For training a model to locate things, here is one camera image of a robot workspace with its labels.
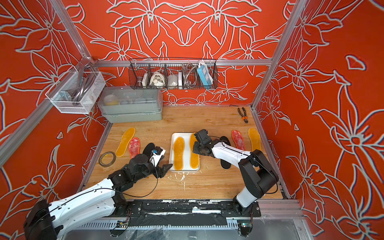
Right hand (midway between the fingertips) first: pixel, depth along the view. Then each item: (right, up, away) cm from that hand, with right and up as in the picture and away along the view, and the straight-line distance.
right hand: (192, 148), depth 90 cm
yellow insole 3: (-46, +4, +11) cm, 48 cm away
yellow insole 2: (+1, -6, -2) cm, 6 cm away
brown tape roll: (-50, -9, -1) cm, 51 cm away
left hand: (-13, -4, -12) cm, 18 cm away
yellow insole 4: (+44, +4, +11) cm, 45 cm away
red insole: (-38, 0, +6) cm, 38 cm away
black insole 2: (+20, -9, -2) cm, 22 cm away
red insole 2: (+31, +4, +9) cm, 33 cm away
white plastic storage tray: (-3, -11, -1) cm, 11 cm away
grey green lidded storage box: (-42, +29, +11) cm, 52 cm away
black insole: (-29, -2, +5) cm, 29 cm away
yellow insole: (-9, -1, +5) cm, 10 cm away
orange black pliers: (+41, +20, +23) cm, 51 cm away
